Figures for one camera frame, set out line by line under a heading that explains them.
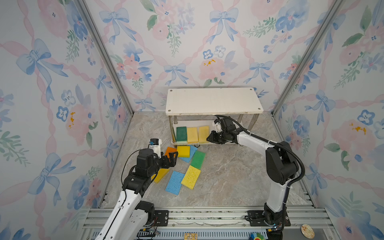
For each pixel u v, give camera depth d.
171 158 0.69
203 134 0.95
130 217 0.59
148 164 0.57
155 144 0.66
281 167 0.51
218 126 0.87
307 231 0.71
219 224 0.73
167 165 0.67
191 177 0.86
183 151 0.95
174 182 0.84
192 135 0.97
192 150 0.97
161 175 0.77
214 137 0.84
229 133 0.73
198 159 0.93
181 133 0.98
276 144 0.53
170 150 0.97
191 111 0.73
